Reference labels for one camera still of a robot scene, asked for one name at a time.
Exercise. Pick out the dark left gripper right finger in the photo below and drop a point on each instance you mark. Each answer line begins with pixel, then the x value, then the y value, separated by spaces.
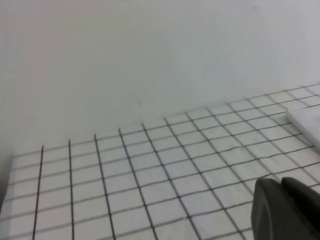
pixel 305 198

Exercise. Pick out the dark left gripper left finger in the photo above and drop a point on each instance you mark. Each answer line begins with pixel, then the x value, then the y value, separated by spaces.
pixel 274 215

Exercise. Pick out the white paperback book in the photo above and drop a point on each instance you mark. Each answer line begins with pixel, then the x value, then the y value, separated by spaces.
pixel 307 121

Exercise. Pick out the white black-grid tablecloth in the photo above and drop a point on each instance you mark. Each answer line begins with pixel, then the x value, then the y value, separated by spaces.
pixel 190 176

